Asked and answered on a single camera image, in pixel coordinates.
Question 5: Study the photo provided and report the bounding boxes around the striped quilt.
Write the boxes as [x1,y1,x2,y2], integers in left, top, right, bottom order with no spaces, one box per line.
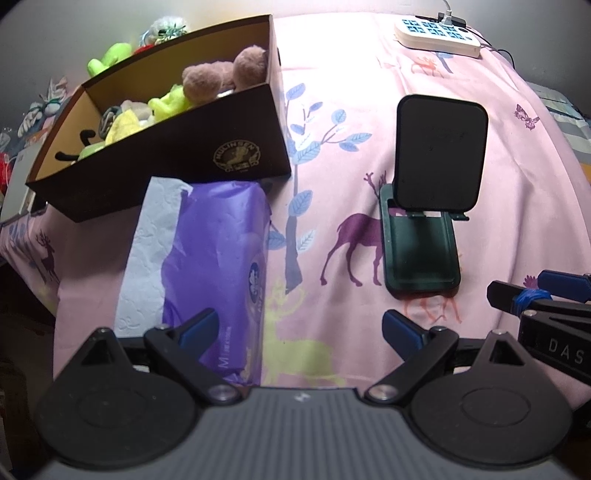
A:
[526,80,591,185]

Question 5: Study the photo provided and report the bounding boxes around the pink plush toy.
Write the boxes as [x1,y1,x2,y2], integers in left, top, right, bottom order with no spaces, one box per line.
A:
[181,46,269,108]

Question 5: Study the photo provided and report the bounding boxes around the green plush toy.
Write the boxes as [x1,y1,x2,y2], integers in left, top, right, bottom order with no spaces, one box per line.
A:
[88,41,134,77]

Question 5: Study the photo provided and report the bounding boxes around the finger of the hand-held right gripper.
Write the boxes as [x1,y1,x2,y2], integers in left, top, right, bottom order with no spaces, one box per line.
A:
[538,270,591,292]
[487,280,591,319]

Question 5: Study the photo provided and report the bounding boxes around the white panda plush toy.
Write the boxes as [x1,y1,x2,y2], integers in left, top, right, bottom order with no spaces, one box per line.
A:
[143,16,190,47]

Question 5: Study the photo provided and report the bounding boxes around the white power strip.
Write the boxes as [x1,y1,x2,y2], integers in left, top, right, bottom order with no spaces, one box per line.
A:
[394,16,482,58]

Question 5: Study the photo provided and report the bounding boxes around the purple tissue pack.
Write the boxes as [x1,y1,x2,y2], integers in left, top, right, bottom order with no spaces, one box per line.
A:
[115,176,273,387]

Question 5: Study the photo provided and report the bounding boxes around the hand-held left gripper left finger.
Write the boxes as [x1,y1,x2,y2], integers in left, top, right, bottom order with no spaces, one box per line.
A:
[81,308,241,407]

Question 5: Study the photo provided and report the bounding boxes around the pink printed bedsheet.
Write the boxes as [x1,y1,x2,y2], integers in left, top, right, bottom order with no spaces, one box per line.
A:
[0,9,591,416]

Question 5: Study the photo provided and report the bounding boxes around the black cable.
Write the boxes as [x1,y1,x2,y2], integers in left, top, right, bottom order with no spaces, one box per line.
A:
[478,41,515,70]

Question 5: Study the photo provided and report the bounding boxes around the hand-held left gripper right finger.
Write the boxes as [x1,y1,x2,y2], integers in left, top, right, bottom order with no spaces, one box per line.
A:
[365,310,532,408]

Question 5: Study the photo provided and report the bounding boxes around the doll with grey hat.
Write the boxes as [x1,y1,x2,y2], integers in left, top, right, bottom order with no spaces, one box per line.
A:
[54,105,124,162]

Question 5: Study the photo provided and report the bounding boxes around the silver notebook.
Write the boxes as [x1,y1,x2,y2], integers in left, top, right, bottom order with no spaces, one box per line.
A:
[0,143,35,222]

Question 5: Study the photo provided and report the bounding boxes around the brown cardboard box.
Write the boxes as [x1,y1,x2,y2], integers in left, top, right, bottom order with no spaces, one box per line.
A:
[25,14,293,223]

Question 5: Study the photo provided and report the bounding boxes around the green mesh bath sponge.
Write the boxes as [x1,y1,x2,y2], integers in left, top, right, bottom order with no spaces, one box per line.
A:
[148,83,195,123]

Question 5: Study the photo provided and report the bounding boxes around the white striped sock toys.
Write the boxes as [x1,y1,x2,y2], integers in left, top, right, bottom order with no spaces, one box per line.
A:
[17,78,70,139]

